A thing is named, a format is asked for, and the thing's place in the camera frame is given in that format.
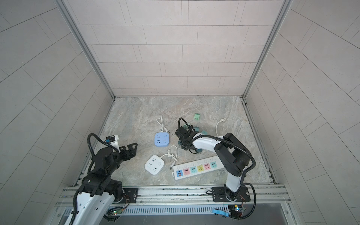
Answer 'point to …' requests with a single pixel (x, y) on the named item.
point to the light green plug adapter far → (197, 116)
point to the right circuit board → (235, 211)
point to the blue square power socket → (161, 139)
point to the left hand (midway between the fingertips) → (135, 143)
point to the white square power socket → (154, 165)
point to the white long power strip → (196, 167)
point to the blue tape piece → (221, 213)
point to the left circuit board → (117, 212)
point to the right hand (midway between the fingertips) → (186, 146)
